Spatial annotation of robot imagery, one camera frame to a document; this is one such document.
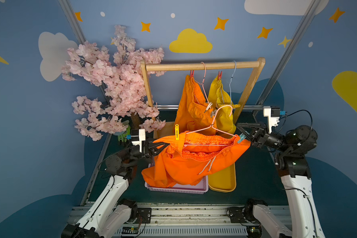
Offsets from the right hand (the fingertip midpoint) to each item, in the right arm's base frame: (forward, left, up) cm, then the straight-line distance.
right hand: (240, 126), depth 56 cm
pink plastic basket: (-12, +11, -43) cm, 45 cm away
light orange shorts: (+20, +17, -14) cm, 30 cm away
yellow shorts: (+26, +2, -10) cm, 28 cm away
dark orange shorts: (-6, +24, -22) cm, 33 cm away
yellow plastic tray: (-5, -4, -46) cm, 46 cm away
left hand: (-7, +27, -2) cm, 28 cm away
